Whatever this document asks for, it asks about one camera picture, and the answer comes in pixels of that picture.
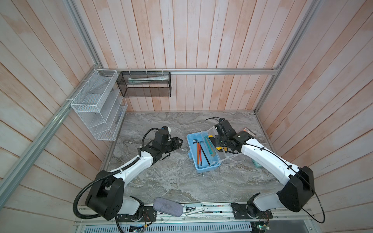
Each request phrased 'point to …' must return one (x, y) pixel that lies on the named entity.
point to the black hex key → (202, 151)
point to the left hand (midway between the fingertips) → (180, 144)
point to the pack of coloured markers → (246, 129)
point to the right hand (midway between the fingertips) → (220, 138)
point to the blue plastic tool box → (200, 136)
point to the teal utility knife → (210, 146)
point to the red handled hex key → (200, 154)
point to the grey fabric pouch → (167, 207)
